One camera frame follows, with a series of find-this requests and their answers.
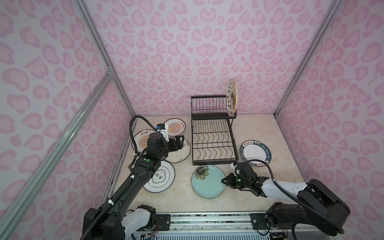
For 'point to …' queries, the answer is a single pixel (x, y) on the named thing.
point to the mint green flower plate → (206, 182)
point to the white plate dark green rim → (255, 149)
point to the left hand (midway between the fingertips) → (179, 135)
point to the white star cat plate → (231, 97)
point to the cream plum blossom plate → (180, 155)
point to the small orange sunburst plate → (175, 126)
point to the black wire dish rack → (213, 140)
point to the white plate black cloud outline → (162, 179)
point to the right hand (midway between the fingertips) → (222, 181)
